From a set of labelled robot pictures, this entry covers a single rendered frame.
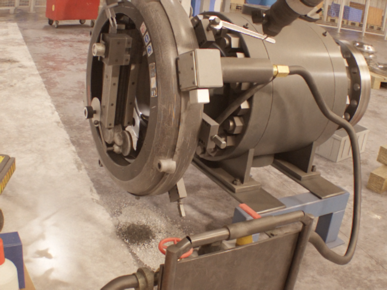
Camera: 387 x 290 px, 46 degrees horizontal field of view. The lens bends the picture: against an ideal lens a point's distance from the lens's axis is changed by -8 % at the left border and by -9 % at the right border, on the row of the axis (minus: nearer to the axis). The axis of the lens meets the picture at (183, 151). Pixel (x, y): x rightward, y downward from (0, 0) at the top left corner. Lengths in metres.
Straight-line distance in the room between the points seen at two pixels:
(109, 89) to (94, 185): 0.74
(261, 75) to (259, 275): 0.60
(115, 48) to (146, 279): 0.84
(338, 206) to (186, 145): 0.84
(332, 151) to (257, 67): 1.71
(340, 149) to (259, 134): 1.38
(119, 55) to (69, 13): 5.42
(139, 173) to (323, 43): 0.90
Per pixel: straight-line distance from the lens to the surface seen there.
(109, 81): 1.71
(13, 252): 0.85
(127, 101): 1.76
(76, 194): 2.25
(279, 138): 1.83
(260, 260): 1.12
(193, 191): 2.37
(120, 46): 1.59
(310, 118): 1.87
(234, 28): 1.44
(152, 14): 1.48
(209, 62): 1.32
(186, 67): 1.33
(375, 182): 2.79
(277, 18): 1.36
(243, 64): 1.40
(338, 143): 3.04
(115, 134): 1.80
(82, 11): 7.06
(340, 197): 2.03
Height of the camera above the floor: 1.06
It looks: 22 degrees down
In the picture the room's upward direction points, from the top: 7 degrees clockwise
